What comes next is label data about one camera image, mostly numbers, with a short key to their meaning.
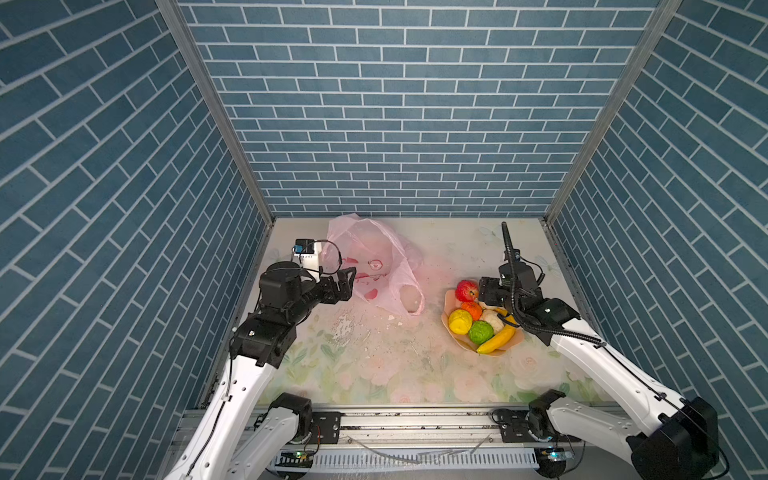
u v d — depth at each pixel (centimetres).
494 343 82
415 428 75
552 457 71
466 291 89
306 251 59
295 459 72
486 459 71
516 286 59
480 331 83
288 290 50
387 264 104
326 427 73
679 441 38
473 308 90
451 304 93
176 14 70
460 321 83
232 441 42
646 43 75
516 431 74
